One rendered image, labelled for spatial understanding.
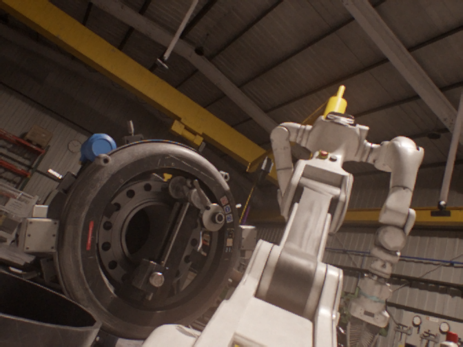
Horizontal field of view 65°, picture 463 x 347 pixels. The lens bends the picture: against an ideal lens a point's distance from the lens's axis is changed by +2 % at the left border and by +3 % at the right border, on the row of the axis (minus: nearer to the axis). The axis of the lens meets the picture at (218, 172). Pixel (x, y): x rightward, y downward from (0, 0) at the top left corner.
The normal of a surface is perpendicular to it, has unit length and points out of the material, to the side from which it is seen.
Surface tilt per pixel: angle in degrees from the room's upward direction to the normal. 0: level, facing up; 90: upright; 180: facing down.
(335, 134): 95
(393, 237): 110
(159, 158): 90
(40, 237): 90
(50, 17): 90
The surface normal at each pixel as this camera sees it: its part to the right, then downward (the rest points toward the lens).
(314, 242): 0.08, -0.78
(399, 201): -0.07, -0.60
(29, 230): 0.57, -0.06
